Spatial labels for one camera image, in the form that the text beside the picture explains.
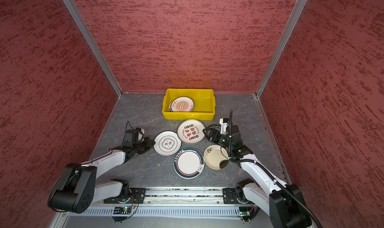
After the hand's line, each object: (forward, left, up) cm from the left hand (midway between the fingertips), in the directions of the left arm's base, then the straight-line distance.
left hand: (155, 145), depth 90 cm
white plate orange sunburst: (+32, -14, +2) cm, 35 cm away
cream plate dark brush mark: (-5, -36, -2) cm, 37 cm away
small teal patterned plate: (-1, -33, +21) cm, 39 cm away
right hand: (+1, -30, +12) cm, 33 cm away
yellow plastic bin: (+40, -31, -2) cm, 50 cm away
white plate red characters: (+10, -21, -1) cm, 24 cm away
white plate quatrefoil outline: (+1, -7, -1) cm, 7 cm away
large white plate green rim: (-10, -21, -2) cm, 24 cm away
